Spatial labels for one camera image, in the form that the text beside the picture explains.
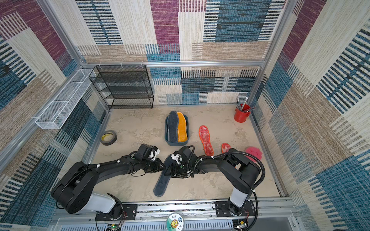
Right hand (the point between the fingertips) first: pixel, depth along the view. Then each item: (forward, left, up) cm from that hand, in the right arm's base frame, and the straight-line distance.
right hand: (170, 176), depth 83 cm
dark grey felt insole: (-2, +4, -1) cm, 4 cm away
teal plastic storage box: (+22, -3, -1) cm, 22 cm away
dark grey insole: (+33, +1, +3) cm, 33 cm away
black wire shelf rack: (+61, +37, +17) cm, 73 cm away
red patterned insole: (+29, -22, -1) cm, 36 cm away
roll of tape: (+27, +45, -1) cm, 53 cm away
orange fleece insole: (+33, -6, +2) cm, 33 cm away
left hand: (+5, +4, -1) cm, 6 cm away
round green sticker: (-22, -4, +7) cm, 23 cm away
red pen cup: (+42, -49, +6) cm, 65 cm away
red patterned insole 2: (+19, -34, -2) cm, 39 cm away
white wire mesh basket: (+20, +54, +33) cm, 66 cm away
